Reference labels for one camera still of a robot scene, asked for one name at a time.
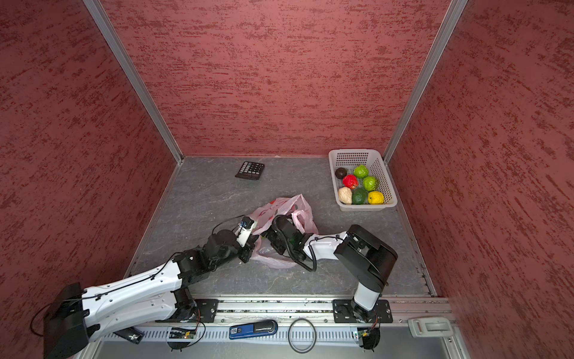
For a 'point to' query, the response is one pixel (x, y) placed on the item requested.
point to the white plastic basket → (362, 181)
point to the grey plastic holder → (430, 327)
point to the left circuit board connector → (179, 333)
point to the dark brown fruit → (340, 173)
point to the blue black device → (264, 327)
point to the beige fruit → (345, 195)
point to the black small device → (130, 334)
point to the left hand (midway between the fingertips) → (256, 240)
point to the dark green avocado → (359, 196)
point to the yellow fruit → (376, 197)
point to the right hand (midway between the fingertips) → (261, 239)
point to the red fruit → (350, 181)
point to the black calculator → (250, 170)
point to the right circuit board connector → (368, 337)
